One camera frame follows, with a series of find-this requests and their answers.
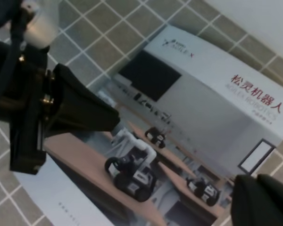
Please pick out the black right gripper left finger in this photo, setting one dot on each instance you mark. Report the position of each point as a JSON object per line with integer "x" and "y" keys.
{"x": 251, "y": 205}

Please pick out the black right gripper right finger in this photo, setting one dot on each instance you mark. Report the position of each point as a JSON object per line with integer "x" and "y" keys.
{"x": 274, "y": 189}

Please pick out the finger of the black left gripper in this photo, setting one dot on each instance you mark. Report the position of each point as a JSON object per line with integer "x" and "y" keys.
{"x": 75, "y": 108}

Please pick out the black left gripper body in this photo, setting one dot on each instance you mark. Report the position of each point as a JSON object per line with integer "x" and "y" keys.
{"x": 22, "y": 109}

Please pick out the white robot catalogue book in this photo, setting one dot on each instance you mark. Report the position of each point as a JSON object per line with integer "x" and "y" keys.
{"x": 192, "y": 119}

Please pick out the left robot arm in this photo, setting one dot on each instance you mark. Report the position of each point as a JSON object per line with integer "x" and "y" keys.
{"x": 31, "y": 22}

